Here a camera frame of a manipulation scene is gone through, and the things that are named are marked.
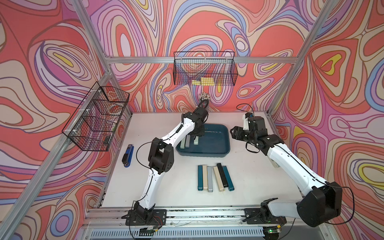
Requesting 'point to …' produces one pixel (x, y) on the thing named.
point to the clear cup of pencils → (204, 96)
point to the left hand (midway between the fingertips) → (200, 134)
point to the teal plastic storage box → (215, 143)
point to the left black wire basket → (91, 127)
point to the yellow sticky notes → (203, 81)
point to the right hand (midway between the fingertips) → (235, 135)
